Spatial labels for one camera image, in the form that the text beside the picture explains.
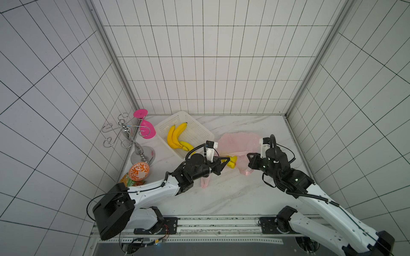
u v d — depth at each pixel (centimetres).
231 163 73
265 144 65
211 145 67
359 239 39
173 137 100
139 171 90
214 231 72
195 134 106
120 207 41
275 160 52
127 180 85
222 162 72
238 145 85
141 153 92
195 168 57
